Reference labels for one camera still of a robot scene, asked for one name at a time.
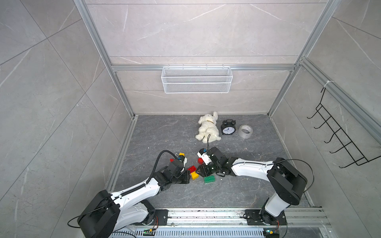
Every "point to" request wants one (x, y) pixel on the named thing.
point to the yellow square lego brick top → (182, 153)
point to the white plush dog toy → (207, 126)
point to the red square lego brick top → (200, 160)
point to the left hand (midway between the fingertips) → (193, 174)
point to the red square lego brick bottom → (192, 169)
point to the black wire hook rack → (358, 158)
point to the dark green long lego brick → (210, 178)
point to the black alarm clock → (228, 127)
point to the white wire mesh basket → (197, 80)
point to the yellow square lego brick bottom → (194, 175)
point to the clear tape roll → (245, 135)
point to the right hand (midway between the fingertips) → (199, 170)
